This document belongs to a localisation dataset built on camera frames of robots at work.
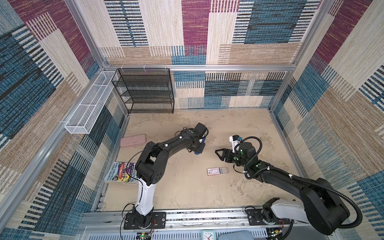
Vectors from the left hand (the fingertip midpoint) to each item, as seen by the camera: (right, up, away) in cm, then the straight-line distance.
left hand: (199, 146), depth 95 cm
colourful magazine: (-44, -13, -8) cm, 47 cm away
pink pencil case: (-44, +3, +7) cm, 45 cm away
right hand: (+11, -3, -10) cm, 15 cm away
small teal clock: (+4, -36, -26) cm, 45 cm away
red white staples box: (+9, -14, -6) cm, 17 cm away
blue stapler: (+3, +2, +5) cm, 7 cm away
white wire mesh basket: (-70, +16, -3) cm, 72 cm away
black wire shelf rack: (-39, +38, +16) cm, 57 cm away
